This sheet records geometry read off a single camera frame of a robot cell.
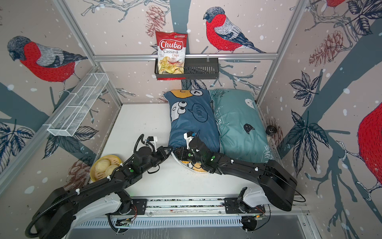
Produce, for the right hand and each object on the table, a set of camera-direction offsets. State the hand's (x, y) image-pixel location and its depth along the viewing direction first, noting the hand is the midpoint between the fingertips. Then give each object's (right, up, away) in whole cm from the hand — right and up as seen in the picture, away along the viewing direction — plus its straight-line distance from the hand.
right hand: (173, 152), depth 76 cm
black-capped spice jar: (+58, +10, +14) cm, 61 cm away
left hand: (+1, +3, +2) cm, 4 cm away
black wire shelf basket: (+12, +54, +31) cm, 63 cm away
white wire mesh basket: (-51, +16, -4) cm, 54 cm away
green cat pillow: (+39, +11, +10) cm, 42 cm away
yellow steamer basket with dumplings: (-40, -10, +6) cm, 42 cm away
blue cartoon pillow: (+8, +22, +20) cm, 31 cm away
